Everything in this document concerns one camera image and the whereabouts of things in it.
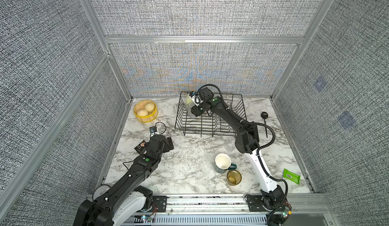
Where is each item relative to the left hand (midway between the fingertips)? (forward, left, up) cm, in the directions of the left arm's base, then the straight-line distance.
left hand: (165, 138), depth 84 cm
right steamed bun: (+29, +14, -6) cm, 32 cm away
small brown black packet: (0, +16, -9) cm, 18 cm away
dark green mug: (-11, -32, -11) cm, 36 cm away
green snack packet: (-20, -68, -10) cm, 71 cm away
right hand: (+25, -18, +1) cm, 30 cm away
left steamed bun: (+24, +18, -6) cm, 30 cm away
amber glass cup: (-20, -37, -10) cm, 43 cm away
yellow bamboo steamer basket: (+22, +12, -8) cm, 26 cm away
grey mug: (+23, -15, +2) cm, 27 cm away
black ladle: (+20, -67, -9) cm, 70 cm away
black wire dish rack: (+12, -25, +6) cm, 28 cm away
